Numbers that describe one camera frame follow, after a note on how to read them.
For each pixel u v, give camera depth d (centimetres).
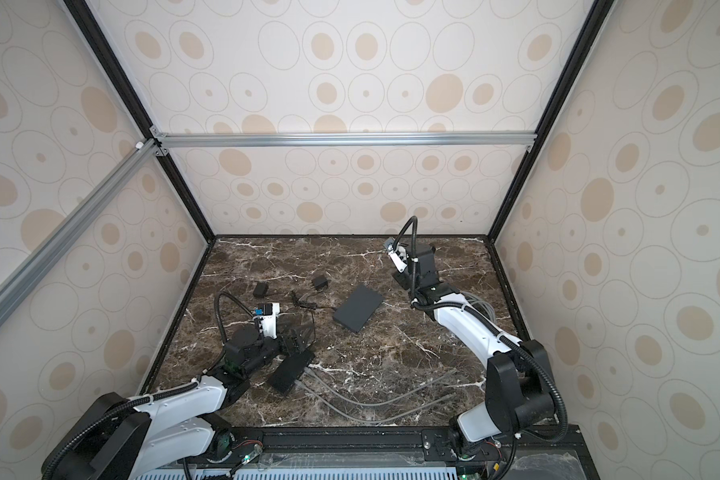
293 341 74
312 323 94
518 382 43
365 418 78
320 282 106
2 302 52
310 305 99
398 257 74
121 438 42
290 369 85
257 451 71
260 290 103
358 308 101
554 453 73
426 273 65
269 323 75
